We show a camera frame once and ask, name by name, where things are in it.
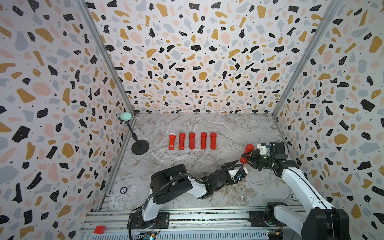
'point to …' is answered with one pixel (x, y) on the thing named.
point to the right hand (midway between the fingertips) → (245, 156)
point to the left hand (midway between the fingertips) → (245, 164)
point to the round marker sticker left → (123, 190)
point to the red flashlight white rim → (172, 137)
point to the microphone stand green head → (141, 146)
